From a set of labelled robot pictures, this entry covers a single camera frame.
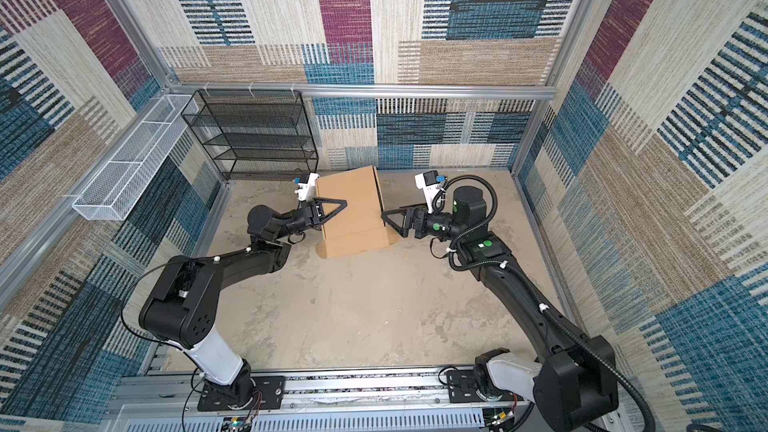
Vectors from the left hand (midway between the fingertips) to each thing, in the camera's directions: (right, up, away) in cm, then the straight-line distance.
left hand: (347, 207), depth 72 cm
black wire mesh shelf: (-39, +26, +38) cm, 60 cm away
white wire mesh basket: (-54, +3, -2) cm, 54 cm away
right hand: (+11, -2, -1) cm, 11 cm away
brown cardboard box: (+4, -4, -1) cm, 6 cm away
